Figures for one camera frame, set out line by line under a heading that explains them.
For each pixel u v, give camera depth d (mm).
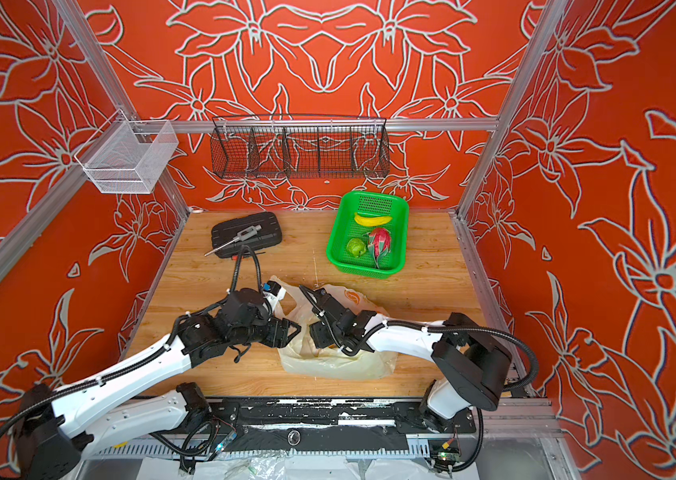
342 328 643
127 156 921
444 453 685
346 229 1127
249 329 622
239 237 1030
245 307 571
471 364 432
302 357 765
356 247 1005
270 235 1043
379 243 1003
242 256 1036
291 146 998
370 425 729
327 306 654
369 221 1132
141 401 552
